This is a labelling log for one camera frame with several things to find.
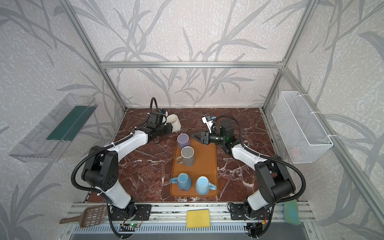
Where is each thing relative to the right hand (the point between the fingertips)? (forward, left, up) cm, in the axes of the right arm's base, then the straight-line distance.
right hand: (194, 132), depth 79 cm
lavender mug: (+3, +8, -13) cm, 16 cm away
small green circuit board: (-40, +30, -21) cm, 54 cm away
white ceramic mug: (+14, +14, -7) cm, 21 cm away
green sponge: (-34, -48, -20) cm, 62 cm away
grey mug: (-9, +4, -11) cm, 15 cm away
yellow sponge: (-37, -2, -21) cm, 42 cm away
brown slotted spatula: (-36, +51, -21) cm, 66 cm away
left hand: (+13, +14, -7) cm, 20 cm away
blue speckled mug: (-22, +5, -11) cm, 25 cm away
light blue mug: (-25, -4, -11) cm, 27 cm away
